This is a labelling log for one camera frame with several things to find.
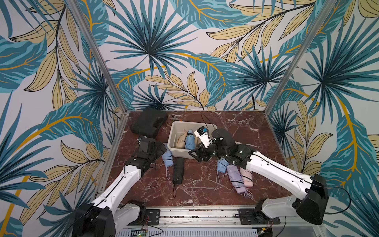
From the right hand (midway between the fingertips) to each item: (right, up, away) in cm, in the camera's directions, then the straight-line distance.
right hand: (193, 148), depth 73 cm
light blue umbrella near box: (-16, -9, +20) cm, 27 cm away
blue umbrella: (-1, +2, +20) cm, 21 cm away
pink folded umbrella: (+31, -18, +11) cm, 37 cm away
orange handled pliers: (-13, +18, +42) cm, 48 cm away
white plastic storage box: (-10, +9, +23) cm, 27 cm away
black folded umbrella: (-9, -15, +14) cm, 23 cm away
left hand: (-19, -3, +12) cm, 22 cm away
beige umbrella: (-8, 0, +22) cm, 23 cm away
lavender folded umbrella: (+24, -17, +12) cm, 32 cm away
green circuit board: (-27, -41, -1) cm, 49 cm away
